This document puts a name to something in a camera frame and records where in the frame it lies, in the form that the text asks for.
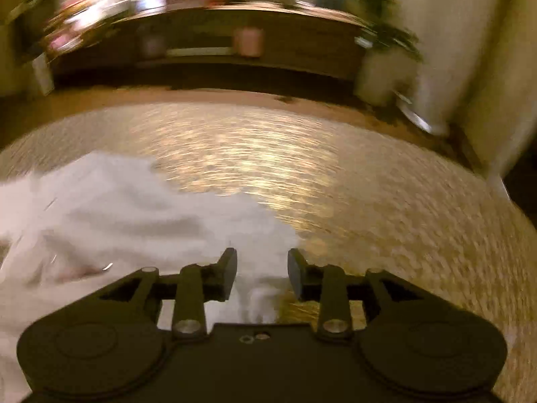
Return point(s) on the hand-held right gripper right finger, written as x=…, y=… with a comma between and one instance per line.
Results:
x=295, y=276

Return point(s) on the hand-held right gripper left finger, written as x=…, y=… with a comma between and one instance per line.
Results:
x=226, y=276

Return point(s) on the white printed sweatshirt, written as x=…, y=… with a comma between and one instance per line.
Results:
x=126, y=210

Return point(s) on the white plant pot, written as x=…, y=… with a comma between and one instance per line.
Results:
x=384, y=77

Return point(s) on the white flat box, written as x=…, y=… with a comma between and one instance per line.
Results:
x=197, y=51

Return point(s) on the long wooden cabinet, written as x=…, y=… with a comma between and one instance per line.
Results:
x=293, y=42

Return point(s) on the leafy green plant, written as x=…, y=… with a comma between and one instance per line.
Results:
x=390, y=29

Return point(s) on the printed white cardboard box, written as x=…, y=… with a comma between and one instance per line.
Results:
x=44, y=75

